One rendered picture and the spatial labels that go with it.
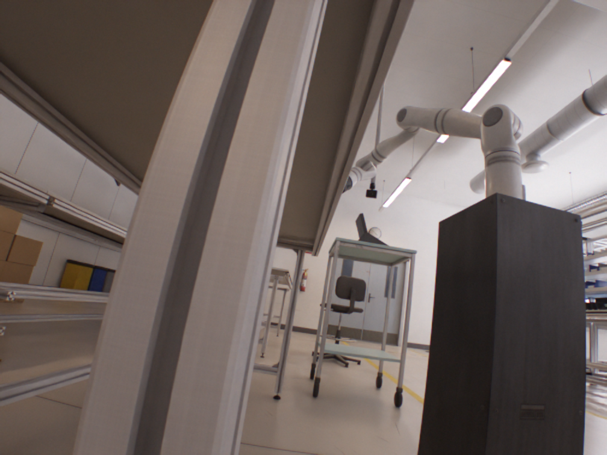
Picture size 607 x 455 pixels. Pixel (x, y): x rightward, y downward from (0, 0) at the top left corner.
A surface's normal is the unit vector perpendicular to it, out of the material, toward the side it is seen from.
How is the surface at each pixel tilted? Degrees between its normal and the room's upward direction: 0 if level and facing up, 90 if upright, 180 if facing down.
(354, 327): 90
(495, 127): 93
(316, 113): 180
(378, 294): 90
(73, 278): 90
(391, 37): 180
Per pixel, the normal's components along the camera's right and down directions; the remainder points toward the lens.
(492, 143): -0.84, -0.28
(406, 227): 0.07, -0.24
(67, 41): -0.15, 0.96
